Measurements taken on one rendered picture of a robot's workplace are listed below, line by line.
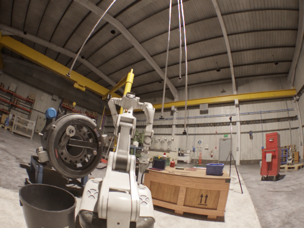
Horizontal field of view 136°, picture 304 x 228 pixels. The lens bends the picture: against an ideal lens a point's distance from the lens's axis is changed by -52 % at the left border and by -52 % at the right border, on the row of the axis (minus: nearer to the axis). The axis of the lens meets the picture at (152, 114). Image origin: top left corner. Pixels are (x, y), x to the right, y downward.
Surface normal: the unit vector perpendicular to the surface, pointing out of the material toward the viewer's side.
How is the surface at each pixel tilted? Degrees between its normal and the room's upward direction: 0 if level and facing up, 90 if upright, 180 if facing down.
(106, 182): 29
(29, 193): 87
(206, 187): 90
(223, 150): 90
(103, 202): 57
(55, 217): 93
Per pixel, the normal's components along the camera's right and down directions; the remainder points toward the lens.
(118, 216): 0.26, -0.26
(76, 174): 0.87, -0.04
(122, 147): 0.28, -0.70
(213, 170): -0.58, -0.30
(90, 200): 0.25, -0.90
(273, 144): -0.91, -0.21
